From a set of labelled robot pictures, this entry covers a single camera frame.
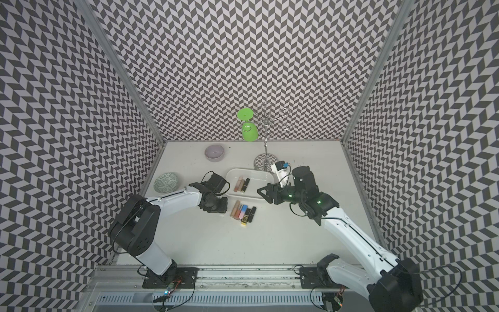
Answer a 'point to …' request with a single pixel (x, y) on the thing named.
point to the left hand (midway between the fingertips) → (222, 210)
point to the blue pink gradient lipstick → (243, 211)
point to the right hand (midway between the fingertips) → (263, 194)
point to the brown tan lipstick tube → (242, 185)
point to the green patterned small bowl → (166, 182)
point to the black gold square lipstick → (244, 220)
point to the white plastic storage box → (258, 179)
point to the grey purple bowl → (214, 153)
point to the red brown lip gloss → (238, 211)
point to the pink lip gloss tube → (237, 184)
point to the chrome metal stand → (266, 162)
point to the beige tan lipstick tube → (235, 208)
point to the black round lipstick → (251, 214)
